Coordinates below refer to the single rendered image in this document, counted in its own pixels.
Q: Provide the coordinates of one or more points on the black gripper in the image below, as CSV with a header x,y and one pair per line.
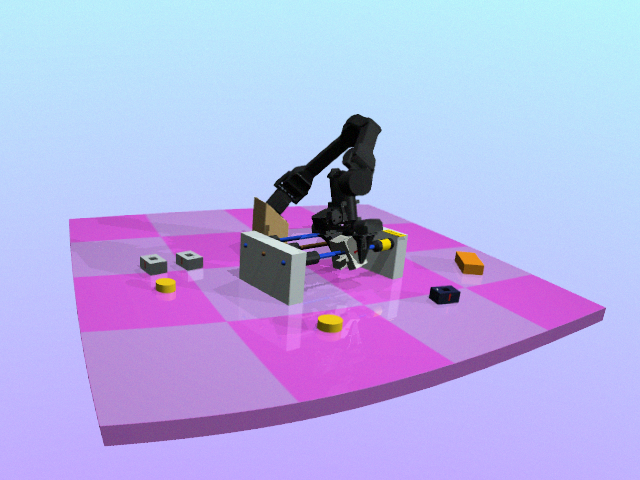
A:
x,y
365,229

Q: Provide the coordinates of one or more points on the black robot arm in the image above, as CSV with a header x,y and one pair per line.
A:
x,y
358,132

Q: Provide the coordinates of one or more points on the yellow short cylinder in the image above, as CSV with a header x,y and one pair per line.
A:
x,y
329,323
165,285

